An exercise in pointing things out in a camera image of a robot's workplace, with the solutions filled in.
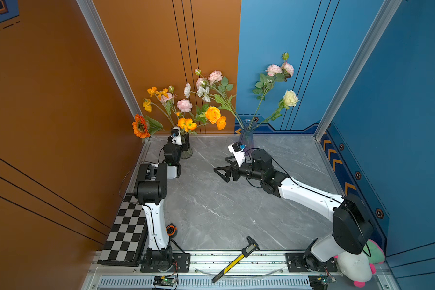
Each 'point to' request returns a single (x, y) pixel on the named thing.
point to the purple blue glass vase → (247, 138)
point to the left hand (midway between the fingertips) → (181, 130)
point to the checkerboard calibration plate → (128, 235)
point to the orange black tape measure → (171, 230)
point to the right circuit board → (319, 282)
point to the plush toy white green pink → (359, 268)
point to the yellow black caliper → (246, 252)
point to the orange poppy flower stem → (147, 103)
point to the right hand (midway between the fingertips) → (219, 164)
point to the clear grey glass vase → (186, 154)
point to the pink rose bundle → (183, 105)
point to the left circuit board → (164, 281)
